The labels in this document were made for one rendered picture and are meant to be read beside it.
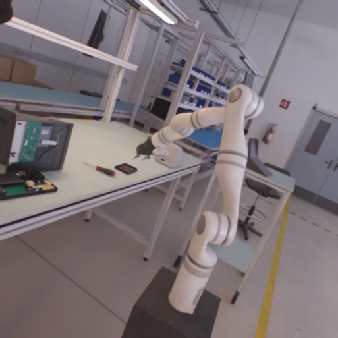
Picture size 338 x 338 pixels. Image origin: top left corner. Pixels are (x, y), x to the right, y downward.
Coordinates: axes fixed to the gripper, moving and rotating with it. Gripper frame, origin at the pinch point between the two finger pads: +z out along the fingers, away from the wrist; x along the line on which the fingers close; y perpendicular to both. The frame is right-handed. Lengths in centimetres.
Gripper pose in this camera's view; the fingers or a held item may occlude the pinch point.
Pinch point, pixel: (136, 160)
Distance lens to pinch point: 140.4
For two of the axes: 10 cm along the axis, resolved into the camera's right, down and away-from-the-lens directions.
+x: -7.5, -0.9, -6.6
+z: -6.4, 3.5, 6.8
